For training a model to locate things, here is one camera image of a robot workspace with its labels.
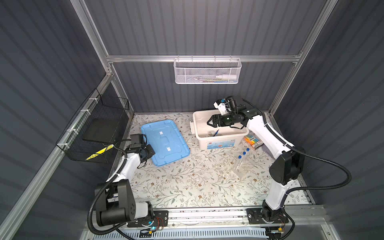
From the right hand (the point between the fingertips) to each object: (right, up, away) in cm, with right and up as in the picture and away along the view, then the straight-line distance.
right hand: (213, 123), depth 83 cm
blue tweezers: (+5, -6, +24) cm, 25 cm away
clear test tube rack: (+19, -26, +9) cm, 34 cm away
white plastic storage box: (0, -8, +3) cm, 9 cm away
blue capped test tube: (+16, -17, -3) cm, 24 cm away
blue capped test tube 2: (+14, -19, -4) cm, 23 cm away
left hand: (-38, -17, +6) cm, 42 cm away
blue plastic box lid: (-30, -11, +16) cm, 35 cm away
